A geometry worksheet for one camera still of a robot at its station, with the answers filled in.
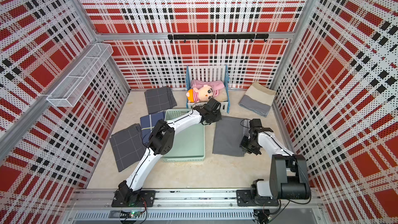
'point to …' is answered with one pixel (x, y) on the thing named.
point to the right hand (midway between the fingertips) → (245, 148)
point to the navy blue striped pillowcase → (148, 123)
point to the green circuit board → (134, 214)
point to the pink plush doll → (203, 90)
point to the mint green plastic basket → (189, 141)
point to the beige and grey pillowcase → (258, 99)
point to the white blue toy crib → (208, 73)
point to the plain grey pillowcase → (228, 132)
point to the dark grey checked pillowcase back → (159, 99)
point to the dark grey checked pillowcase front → (128, 145)
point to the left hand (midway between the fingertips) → (223, 116)
